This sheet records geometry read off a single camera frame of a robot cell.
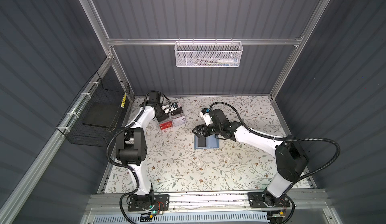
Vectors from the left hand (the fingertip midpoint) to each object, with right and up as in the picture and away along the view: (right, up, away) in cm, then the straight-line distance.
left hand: (161, 112), depth 97 cm
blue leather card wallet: (+33, -19, -4) cm, 38 cm away
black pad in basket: (-24, -1, -24) cm, 34 cm away
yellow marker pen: (-18, +7, -14) cm, 24 cm away
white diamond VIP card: (+11, -6, +5) cm, 14 cm away
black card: (+27, -19, -2) cm, 33 cm away
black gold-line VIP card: (+10, +1, +6) cm, 12 cm away
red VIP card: (+3, -9, +3) cm, 10 cm away
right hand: (+25, -10, -12) cm, 29 cm away
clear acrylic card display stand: (+7, -4, +6) cm, 10 cm away
